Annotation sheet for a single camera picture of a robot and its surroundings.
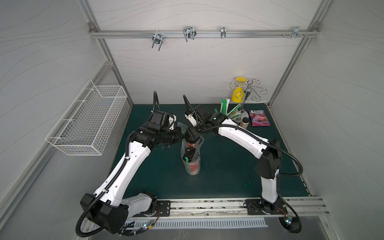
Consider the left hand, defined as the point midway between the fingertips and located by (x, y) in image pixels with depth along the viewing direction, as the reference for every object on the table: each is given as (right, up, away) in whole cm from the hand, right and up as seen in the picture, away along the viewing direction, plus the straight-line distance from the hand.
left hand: (182, 136), depth 71 cm
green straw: (+2, -12, -1) cm, 13 cm away
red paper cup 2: (+6, -12, +2) cm, 13 cm away
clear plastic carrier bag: (-1, +4, +13) cm, 13 cm away
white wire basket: (-45, +4, -4) cm, 46 cm away
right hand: (+5, +3, +12) cm, 13 cm away
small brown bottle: (+40, +6, +27) cm, 49 cm away
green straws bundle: (+31, +12, +23) cm, 41 cm away
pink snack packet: (+53, +9, +36) cm, 65 cm away
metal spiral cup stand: (+39, +28, +19) cm, 52 cm away
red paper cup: (+5, -6, +12) cm, 15 cm away
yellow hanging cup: (+39, +27, +40) cm, 61 cm away
